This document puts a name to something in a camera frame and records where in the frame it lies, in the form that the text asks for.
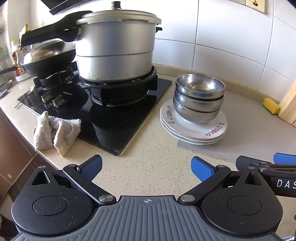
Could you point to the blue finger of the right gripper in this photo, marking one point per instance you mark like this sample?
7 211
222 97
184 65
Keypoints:
281 158
243 162

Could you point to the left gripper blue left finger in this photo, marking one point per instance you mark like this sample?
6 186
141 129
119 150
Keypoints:
88 170

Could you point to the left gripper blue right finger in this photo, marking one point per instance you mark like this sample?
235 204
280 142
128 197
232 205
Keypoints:
204 170

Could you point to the small colourful flower plate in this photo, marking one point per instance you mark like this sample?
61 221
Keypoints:
206 131

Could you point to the pink flower plate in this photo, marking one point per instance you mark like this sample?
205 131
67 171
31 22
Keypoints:
196 140
200 143

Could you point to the steel bowl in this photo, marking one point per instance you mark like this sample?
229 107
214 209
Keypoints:
200 105
201 86
192 115

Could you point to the person's left hand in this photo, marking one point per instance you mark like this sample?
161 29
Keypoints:
8 229

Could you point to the yellow green sponge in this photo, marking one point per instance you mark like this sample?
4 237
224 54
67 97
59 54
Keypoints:
271 106

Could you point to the wooden knife block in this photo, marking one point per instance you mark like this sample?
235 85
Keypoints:
288 106

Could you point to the white crumpled towel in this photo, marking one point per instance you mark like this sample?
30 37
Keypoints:
52 132

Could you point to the black gas stove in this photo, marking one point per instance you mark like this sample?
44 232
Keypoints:
110 114

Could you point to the black wok with lid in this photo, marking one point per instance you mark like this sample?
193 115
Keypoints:
48 57

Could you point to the silver pressure cooker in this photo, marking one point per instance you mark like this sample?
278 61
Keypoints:
112 45

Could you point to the black range hood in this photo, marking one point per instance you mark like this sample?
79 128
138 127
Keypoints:
60 6

